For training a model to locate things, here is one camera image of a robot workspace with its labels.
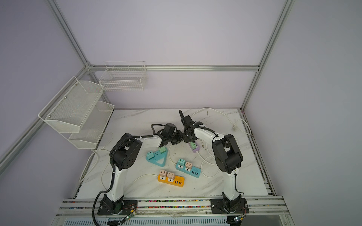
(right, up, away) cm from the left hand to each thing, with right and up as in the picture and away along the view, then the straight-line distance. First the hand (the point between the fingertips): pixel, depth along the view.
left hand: (185, 137), depth 99 cm
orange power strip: (-4, -23, -19) cm, 30 cm away
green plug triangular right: (-15, -7, -10) cm, 19 cm away
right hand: (+1, 0, -2) cm, 3 cm away
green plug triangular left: (-22, -10, -13) cm, 27 cm away
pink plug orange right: (-9, -19, -21) cm, 30 cm away
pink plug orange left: (-13, -18, -21) cm, 30 cm away
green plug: (+5, -5, -9) cm, 11 cm away
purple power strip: (+6, -8, -6) cm, 12 cm away
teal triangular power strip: (-17, -12, -11) cm, 23 cm away
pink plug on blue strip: (+2, -15, -17) cm, 23 cm away
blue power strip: (+5, -19, -15) cm, 25 cm away
